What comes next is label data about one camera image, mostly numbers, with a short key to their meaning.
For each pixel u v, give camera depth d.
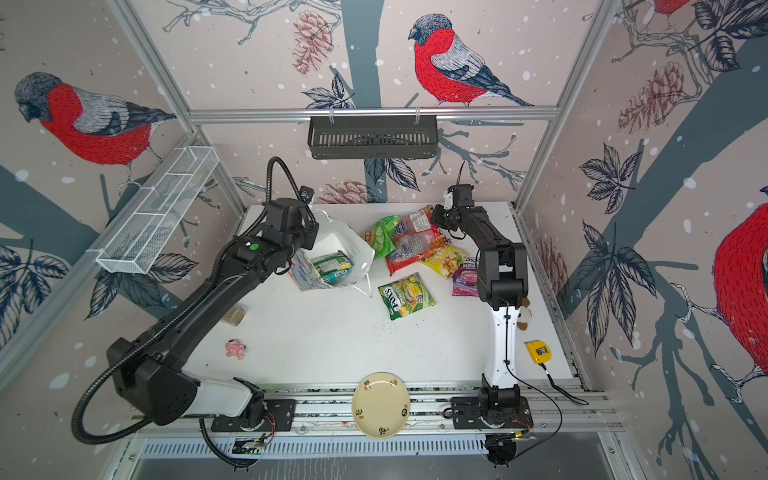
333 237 1.02
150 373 0.38
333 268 0.92
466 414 0.73
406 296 0.92
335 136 0.95
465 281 0.96
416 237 1.03
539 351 0.82
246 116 1.12
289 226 0.58
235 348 0.83
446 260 0.99
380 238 0.95
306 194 0.66
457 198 0.86
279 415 0.73
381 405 0.75
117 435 0.40
